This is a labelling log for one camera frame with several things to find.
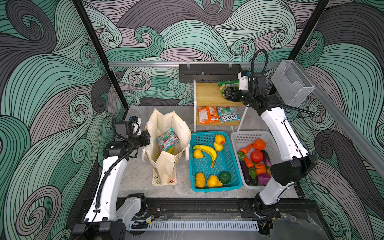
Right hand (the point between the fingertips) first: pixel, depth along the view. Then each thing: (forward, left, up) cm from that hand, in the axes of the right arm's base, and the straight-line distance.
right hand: (230, 91), depth 76 cm
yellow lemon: (-15, +3, -33) cm, 36 cm away
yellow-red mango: (-12, +2, -28) cm, 31 cm away
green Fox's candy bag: (+1, -3, -19) cm, 19 cm away
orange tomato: (-14, -22, -30) cm, 40 cm away
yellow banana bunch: (-20, +32, -28) cm, 47 cm away
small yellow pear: (-19, +16, -34) cm, 42 cm away
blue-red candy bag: (-17, +34, -23) cm, 44 cm away
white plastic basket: (-9, -12, -33) cm, 37 cm away
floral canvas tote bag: (-31, +35, -32) cm, 57 cm away
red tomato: (-21, -19, -32) cm, 43 cm away
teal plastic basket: (-23, 0, -37) cm, 43 cm away
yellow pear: (-36, +9, -32) cm, 49 cm away
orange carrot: (-17, -13, -32) cm, 39 cm away
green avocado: (-33, +2, -32) cm, 46 cm away
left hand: (-18, +42, -13) cm, 47 cm away
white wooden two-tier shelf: (+2, +10, -4) cm, 11 cm away
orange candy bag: (+1, +10, -20) cm, 22 cm away
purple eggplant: (-31, -10, -32) cm, 46 cm away
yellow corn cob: (-35, +15, -32) cm, 50 cm away
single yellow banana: (-17, +9, -32) cm, 38 cm away
